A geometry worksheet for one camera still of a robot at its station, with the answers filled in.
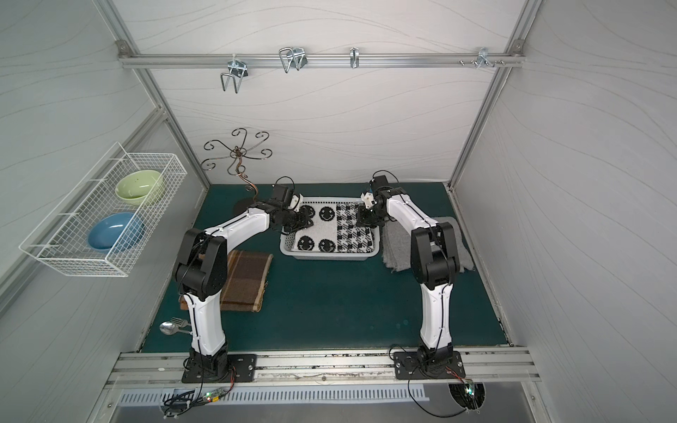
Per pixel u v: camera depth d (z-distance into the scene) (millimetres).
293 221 857
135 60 783
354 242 908
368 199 929
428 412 648
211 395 687
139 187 731
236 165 894
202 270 527
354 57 728
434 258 554
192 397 716
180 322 817
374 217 844
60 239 577
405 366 734
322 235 929
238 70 784
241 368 736
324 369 748
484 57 764
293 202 825
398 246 960
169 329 787
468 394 718
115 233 661
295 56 760
